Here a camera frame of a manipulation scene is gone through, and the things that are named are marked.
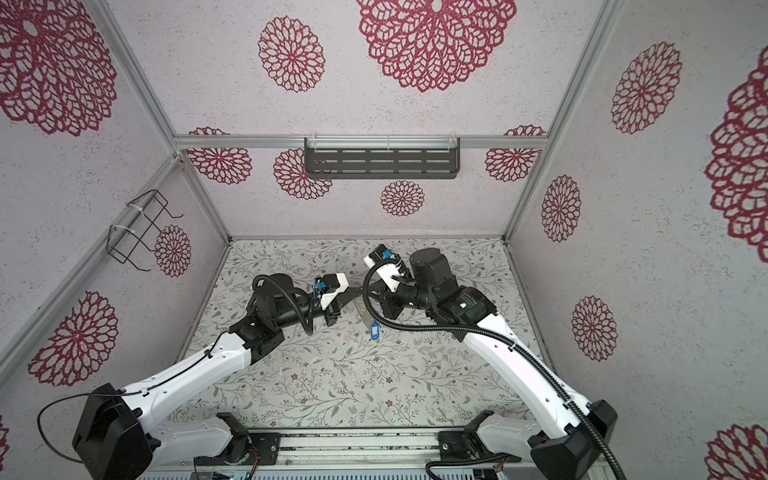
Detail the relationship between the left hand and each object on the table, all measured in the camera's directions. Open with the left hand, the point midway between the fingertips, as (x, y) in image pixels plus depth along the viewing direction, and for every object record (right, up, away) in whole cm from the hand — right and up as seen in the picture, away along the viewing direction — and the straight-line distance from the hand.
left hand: (359, 291), depth 71 cm
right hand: (+2, +2, -4) cm, 5 cm away
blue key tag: (+4, -10, +4) cm, 11 cm away
